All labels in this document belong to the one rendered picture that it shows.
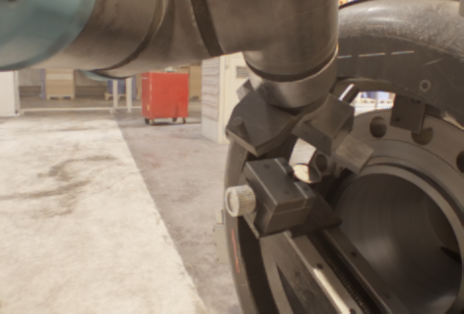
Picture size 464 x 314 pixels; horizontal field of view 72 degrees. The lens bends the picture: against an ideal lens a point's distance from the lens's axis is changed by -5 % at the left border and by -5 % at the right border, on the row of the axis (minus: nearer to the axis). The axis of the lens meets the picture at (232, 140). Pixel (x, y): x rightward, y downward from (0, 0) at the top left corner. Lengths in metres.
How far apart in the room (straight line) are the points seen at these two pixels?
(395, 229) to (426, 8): 0.54
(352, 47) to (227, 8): 0.24
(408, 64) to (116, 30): 0.31
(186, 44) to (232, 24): 0.04
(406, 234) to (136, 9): 0.77
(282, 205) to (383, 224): 0.36
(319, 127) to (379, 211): 0.44
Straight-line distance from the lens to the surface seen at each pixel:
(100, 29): 0.18
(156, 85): 5.66
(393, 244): 0.82
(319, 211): 0.60
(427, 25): 0.40
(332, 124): 0.38
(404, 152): 0.56
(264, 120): 0.35
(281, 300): 0.77
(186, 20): 0.25
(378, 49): 0.43
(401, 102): 0.55
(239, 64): 4.32
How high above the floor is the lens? 0.86
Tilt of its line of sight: 11 degrees down
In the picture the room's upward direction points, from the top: 2 degrees clockwise
